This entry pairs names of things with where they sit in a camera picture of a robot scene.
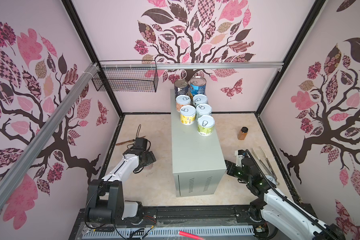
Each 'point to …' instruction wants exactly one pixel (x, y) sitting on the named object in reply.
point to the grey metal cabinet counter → (199, 166)
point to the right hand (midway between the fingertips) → (222, 162)
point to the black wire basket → (137, 75)
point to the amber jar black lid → (242, 133)
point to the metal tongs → (272, 173)
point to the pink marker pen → (190, 235)
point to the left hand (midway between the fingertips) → (147, 163)
